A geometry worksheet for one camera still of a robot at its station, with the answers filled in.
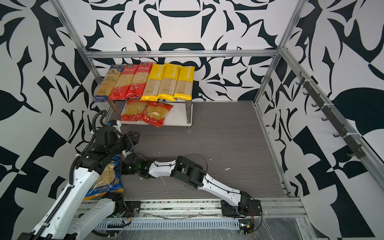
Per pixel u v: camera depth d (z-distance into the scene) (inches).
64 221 15.8
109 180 30.8
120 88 29.8
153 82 31.3
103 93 29.1
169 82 31.2
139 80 31.2
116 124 26.7
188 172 24.3
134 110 40.0
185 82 31.2
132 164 28.4
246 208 25.1
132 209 29.3
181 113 39.2
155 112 38.7
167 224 25.5
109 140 22.0
